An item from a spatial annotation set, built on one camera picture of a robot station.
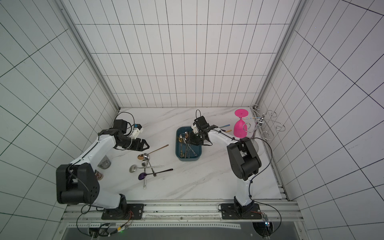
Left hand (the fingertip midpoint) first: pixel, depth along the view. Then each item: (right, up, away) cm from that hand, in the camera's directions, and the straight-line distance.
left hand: (141, 148), depth 86 cm
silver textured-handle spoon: (+3, -20, -4) cm, 20 cm away
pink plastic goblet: (+59, +13, +2) cm, 60 cm away
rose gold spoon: (+26, +6, +15) cm, 30 cm away
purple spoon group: (+1, -16, 0) cm, 16 cm away
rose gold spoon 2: (-2, -6, +5) cm, 8 cm away
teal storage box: (+26, -3, +9) cm, 28 cm away
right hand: (+24, +3, +6) cm, 25 cm away
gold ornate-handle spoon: (+22, +3, +13) cm, 26 cm away
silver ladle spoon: (-6, -12, +2) cm, 14 cm away
